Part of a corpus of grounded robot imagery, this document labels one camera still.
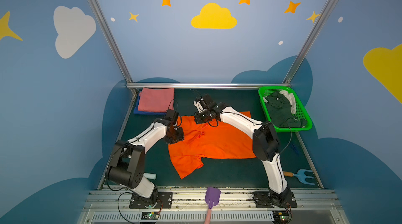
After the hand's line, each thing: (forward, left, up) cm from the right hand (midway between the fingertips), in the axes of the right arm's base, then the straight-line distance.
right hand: (195, 118), depth 92 cm
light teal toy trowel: (-31, +21, -9) cm, 39 cm away
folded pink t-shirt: (+18, +30, -5) cm, 35 cm away
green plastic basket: (+13, -69, -6) cm, 71 cm away
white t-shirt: (+25, -67, -7) cm, 72 cm away
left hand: (-10, +6, -6) cm, 13 cm away
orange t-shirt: (-6, -12, -14) cm, 20 cm away
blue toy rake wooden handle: (-26, -58, -11) cm, 65 cm away
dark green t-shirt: (+16, -59, -10) cm, 61 cm away
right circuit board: (-44, -44, -13) cm, 64 cm away
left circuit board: (-47, +20, -12) cm, 53 cm away
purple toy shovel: (-38, -11, -12) cm, 42 cm away
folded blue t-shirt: (+9, +42, -7) cm, 44 cm away
